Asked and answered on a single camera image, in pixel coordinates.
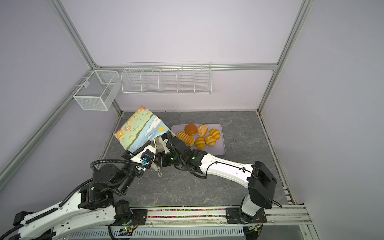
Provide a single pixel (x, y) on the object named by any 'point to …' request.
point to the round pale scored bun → (210, 141)
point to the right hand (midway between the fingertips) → (152, 161)
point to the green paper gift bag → (141, 127)
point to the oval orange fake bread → (202, 130)
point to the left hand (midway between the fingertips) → (146, 142)
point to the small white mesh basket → (98, 91)
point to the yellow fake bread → (215, 133)
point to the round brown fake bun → (190, 129)
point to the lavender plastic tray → (219, 148)
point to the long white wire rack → (166, 78)
